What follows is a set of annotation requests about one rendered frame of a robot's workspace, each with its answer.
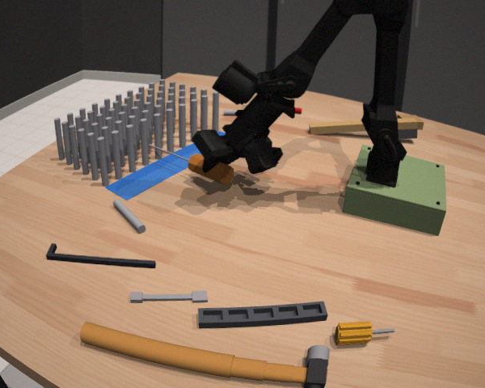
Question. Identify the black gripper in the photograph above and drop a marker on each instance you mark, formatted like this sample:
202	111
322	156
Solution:
216	149

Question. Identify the black l-shaped rod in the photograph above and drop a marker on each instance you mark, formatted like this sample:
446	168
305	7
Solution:
137	263

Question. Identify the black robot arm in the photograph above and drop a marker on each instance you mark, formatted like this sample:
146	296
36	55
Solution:
276	89

